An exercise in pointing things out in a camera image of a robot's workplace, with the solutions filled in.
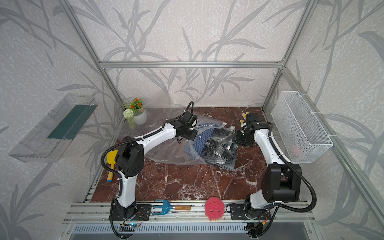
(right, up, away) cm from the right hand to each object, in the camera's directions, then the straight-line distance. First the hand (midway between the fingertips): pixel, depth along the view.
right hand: (235, 140), depth 86 cm
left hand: (-25, +2, +7) cm, 26 cm away
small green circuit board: (-53, -39, -16) cm, 68 cm away
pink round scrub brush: (-13, -32, -14) cm, 37 cm away
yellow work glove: (+13, +15, +29) cm, 35 cm away
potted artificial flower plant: (-65, +17, +13) cm, 68 cm away
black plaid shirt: (-10, -4, +2) cm, 11 cm away
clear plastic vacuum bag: (-41, -7, +10) cm, 43 cm away
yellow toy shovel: (-78, -13, +7) cm, 79 cm away
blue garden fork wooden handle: (-37, -32, -13) cm, 51 cm away
